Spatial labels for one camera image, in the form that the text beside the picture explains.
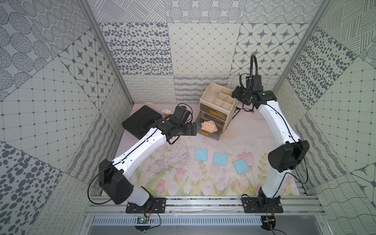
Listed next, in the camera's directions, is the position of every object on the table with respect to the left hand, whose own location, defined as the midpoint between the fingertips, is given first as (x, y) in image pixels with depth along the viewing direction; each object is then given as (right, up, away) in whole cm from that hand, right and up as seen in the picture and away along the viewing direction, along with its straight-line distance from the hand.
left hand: (194, 129), depth 77 cm
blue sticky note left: (+4, -18, +15) cm, 23 cm away
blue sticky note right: (+29, -24, +12) cm, 40 cm away
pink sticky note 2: (+14, -1, +16) cm, 21 cm away
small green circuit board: (-26, -45, -5) cm, 52 cm away
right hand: (+25, +19, +8) cm, 32 cm away
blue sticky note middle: (+17, -20, +14) cm, 29 cm away
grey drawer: (+6, +6, +24) cm, 26 cm away
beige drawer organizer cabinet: (+14, +13, +9) cm, 21 cm away
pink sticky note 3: (+7, +1, +16) cm, 18 cm away
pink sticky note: (+11, 0, +16) cm, 19 cm away
